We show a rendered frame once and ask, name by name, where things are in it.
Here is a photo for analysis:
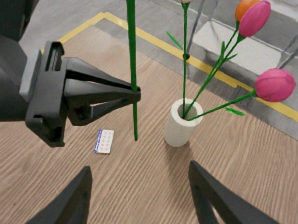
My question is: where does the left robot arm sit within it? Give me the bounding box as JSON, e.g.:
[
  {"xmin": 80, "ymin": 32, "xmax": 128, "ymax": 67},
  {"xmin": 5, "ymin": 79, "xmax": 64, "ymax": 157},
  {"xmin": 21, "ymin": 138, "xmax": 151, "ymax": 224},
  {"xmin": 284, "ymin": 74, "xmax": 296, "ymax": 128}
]
[{"xmin": 0, "ymin": 0, "xmax": 39, "ymax": 42}]

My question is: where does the white flower with green stem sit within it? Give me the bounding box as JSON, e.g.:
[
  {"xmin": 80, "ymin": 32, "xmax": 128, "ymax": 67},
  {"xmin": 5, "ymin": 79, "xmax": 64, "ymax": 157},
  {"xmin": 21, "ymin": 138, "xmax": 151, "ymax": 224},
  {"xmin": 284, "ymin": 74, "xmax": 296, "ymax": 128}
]
[{"xmin": 166, "ymin": 0, "xmax": 192, "ymax": 57}]

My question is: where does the white cylindrical vase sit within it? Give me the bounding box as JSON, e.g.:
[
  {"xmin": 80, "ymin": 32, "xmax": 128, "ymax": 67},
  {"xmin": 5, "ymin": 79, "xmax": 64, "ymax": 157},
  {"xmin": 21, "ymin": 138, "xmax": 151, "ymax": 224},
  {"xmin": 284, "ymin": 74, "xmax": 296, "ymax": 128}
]
[{"xmin": 164, "ymin": 98, "xmax": 203, "ymax": 147}]

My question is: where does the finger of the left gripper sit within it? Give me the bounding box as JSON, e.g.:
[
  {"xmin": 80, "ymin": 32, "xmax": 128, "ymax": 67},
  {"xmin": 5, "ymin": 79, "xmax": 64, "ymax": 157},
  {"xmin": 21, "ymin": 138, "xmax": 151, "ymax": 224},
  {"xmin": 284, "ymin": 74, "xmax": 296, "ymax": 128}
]
[
  {"xmin": 64, "ymin": 79, "xmax": 141, "ymax": 126},
  {"xmin": 67, "ymin": 57, "xmax": 132, "ymax": 105}
]

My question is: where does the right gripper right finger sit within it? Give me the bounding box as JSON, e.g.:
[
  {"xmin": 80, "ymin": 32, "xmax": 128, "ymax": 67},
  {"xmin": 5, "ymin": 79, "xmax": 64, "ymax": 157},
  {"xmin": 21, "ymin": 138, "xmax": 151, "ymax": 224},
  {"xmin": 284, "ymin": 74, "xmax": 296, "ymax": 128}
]
[{"xmin": 188, "ymin": 160, "xmax": 281, "ymax": 224}]

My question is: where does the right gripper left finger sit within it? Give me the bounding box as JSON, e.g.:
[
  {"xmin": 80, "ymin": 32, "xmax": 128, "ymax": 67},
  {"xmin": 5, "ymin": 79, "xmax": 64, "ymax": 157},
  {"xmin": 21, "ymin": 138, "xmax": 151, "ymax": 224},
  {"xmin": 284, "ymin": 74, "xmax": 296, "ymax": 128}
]
[{"xmin": 25, "ymin": 166, "xmax": 93, "ymax": 224}]

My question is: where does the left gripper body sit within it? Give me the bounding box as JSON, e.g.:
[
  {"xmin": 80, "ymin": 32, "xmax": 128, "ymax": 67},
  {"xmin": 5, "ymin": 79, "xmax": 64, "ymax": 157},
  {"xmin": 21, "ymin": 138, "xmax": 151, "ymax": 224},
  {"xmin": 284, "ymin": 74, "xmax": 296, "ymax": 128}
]
[{"xmin": 0, "ymin": 35, "xmax": 78, "ymax": 148}]

